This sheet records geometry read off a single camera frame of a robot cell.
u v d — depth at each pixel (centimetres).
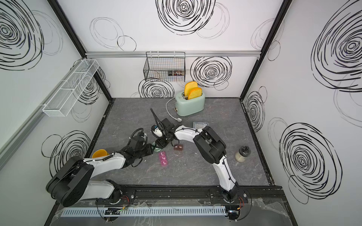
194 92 96
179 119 105
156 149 90
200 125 102
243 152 79
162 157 86
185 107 104
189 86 100
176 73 91
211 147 54
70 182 42
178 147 90
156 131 85
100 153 82
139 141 71
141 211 96
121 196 72
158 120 77
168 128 77
